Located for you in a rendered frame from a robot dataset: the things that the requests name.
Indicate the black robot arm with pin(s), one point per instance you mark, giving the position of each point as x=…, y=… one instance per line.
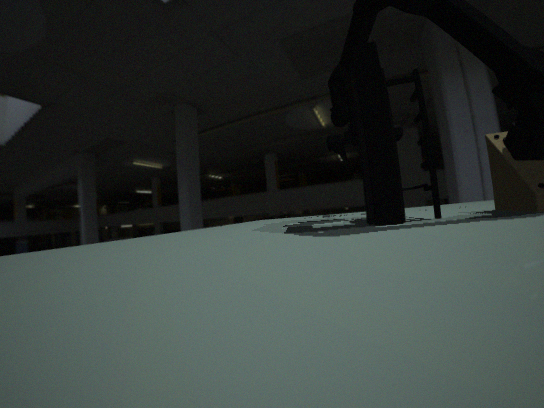
x=518, y=68

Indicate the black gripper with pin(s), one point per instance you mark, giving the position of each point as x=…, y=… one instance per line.
x=336, y=142

